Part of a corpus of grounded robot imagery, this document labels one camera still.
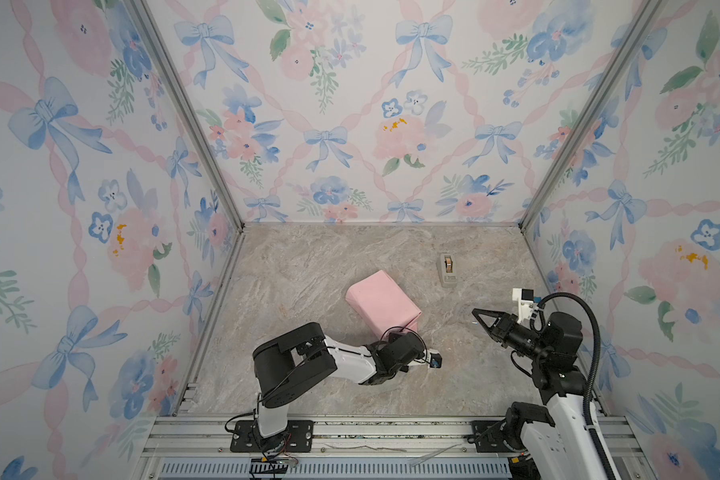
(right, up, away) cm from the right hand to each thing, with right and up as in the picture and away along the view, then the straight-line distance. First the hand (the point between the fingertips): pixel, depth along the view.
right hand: (473, 312), depth 75 cm
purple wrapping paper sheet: (-22, -1, +16) cm, 27 cm away
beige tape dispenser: (+2, +9, +29) cm, 30 cm away
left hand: (-14, -9, +14) cm, 22 cm away
